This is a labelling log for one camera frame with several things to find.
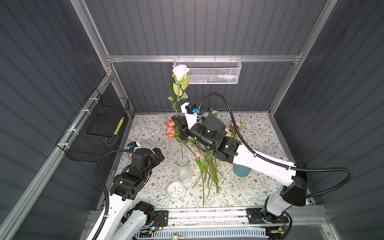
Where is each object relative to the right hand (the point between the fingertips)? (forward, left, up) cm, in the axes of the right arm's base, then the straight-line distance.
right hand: (174, 119), depth 60 cm
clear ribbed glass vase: (-11, -3, -24) cm, 26 cm away
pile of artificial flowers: (0, -16, -41) cm, 44 cm away
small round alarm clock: (-16, +3, -39) cm, 43 cm away
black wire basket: (+5, +39, -11) cm, 41 cm away
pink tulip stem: (-1, -11, -42) cm, 43 cm away
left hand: (-5, +12, -20) cm, 24 cm away
